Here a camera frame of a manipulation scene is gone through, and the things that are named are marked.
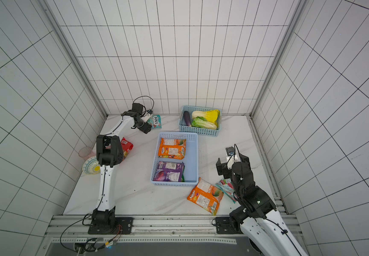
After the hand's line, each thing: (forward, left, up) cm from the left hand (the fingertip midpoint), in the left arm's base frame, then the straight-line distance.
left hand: (143, 127), depth 108 cm
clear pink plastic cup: (-20, +32, -2) cm, 38 cm away
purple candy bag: (-33, -21, +1) cm, 39 cm away
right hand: (-33, -48, +18) cm, 61 cm away
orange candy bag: (-17, -22, 0) cm, 28 cm away
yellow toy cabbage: (+7, -49, +5) cm, 49 cm away
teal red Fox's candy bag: (-40, -52, -1) cm, 66 cm away
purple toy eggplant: (+9, -31, 0) cm, 32 cm away
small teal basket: (-5, -41, +2) cm, 41 cm away
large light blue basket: (-35, -33, -2) cm, 48 cm away
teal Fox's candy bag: (+7, -8, -2) cm, 11 cm away
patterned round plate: (-29, +26, -2) cm, 39 cm away
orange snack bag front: (-44, -41, -2) cm, 61 cm away
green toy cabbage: (+1, -40, +4) cm, 41 cm away
